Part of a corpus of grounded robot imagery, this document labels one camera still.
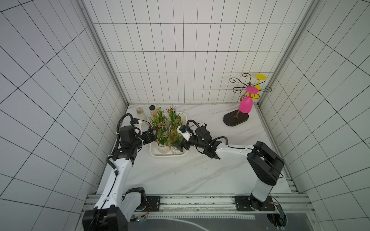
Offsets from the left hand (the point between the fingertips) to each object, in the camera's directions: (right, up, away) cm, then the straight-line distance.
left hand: (152, 133), depth 81 cm
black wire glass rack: (+58, +9, +27) cm, 65 cm away
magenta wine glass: (+58, +18, +9) cm, 61 cm away
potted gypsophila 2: (+11, +7, +20) cm, 24 cm away
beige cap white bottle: (-14, +11, +23) cm, 29 cm away
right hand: (+15, +1, +3) cm, 15 cm away
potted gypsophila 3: (+5, -8, +6) cm, 11 cm away
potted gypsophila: (+2, +7, +12) cm, 14 cm away
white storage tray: (-2, -11, +12) cm, 16 cm away
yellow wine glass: (+67, +36, +10) cm, 77 cm away
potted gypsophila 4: (+12, -2, +1) cm, 13 cm away
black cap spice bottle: (-5, +16, +23) cm, 28 cm away
